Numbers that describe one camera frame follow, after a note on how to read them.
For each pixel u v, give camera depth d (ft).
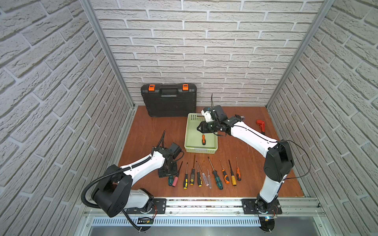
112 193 1.35
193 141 3.22
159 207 2.39
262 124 3.50
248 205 2.42
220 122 2.15
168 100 3.13
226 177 2.70
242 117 3.62
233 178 2.68
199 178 2.68
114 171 1.43
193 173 2.77
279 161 1.54
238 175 2.72
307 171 2.74
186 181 2.65
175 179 2.66
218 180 2.66
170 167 2.30
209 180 2.67
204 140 3.18
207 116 2.54
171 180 2.65
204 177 2.71
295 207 2.44
